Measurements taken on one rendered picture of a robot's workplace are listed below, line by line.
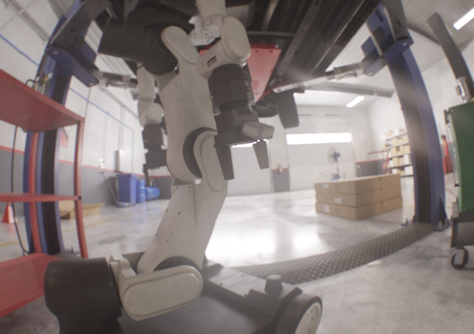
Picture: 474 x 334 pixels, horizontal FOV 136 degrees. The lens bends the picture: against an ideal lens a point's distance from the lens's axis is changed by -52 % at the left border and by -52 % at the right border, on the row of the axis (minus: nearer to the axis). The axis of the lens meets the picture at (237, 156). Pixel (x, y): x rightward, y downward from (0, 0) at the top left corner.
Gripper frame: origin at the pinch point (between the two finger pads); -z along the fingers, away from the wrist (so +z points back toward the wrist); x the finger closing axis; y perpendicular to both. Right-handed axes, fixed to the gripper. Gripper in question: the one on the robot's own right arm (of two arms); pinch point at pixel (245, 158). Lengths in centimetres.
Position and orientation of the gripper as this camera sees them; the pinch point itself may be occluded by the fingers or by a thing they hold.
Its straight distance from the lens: 40.0
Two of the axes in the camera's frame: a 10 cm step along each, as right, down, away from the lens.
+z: -2.1, -9.8, 0.0
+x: 6.9, -1.4, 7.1
